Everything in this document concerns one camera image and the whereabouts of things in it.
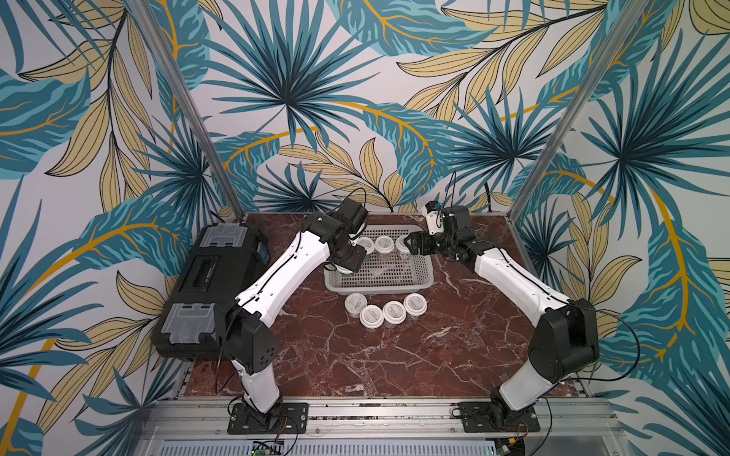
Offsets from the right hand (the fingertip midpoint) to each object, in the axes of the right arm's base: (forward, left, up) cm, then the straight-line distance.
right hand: (417, 236), depth 87 cm
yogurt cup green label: (+7, +15, -12) cm, 20 cm away
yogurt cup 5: (-19, +15, -14) cm, 28 cm away
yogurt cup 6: (-18, +8, -14) cm, 24 cm away
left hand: (-10, +22, +1) cm, 24 cm away
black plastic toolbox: (-6, +58, -2) cm, 59 cm away
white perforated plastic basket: (-1, +9, -19) cm, 21 cm away
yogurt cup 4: (-16, +1, -14) cm, 21 cm away
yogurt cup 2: (+7, +9, -12) cm, 17 cm away
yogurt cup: (-15, +21, +5) cm, 27 cm away
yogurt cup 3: (-15, +20, -14) cm, 29 cm away
